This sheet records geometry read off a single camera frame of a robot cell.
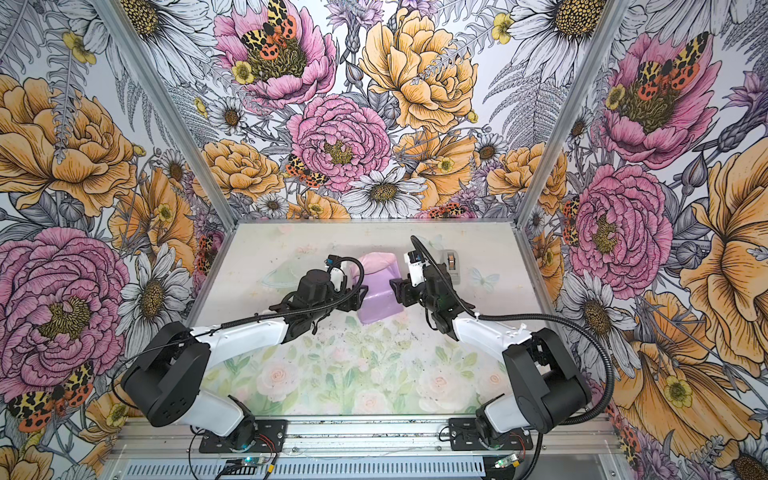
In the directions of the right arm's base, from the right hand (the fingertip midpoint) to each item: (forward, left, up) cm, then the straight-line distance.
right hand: (400, 286), depth 88 cm
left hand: (-1, +14, -2) cm, 14 cm away
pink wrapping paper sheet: (-5, +6, 0) cm, 8 cm away
